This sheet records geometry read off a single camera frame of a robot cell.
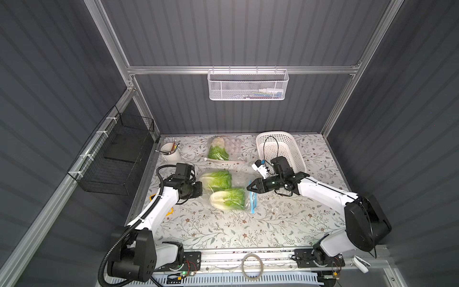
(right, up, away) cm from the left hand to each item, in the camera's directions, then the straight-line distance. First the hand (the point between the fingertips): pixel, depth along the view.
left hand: (201, 192), depth 85 cm
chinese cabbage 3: (+7, +20, +17) cm, 26 cm away
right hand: (+24, +3, -4) cm, 25 cm away
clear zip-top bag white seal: (+16, +23, +26) cm, 38 cm away
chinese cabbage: (+15, -2, -3) cm, 15 cm away
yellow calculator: (-15, -9, +2) cm, 18 cm away
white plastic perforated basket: (+43, +24, +30) cm, 58 cm away
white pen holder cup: (-18, +19, +11) cm, 28 cm away
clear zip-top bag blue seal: (+20, +5, +13) cm, 24 cm away
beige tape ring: (+27, -28, -14) cm, 42 cm away
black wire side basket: (-35, +15, -13) cm, 40 cm away
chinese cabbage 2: (+7, +5, +4) cm, 9 cm away
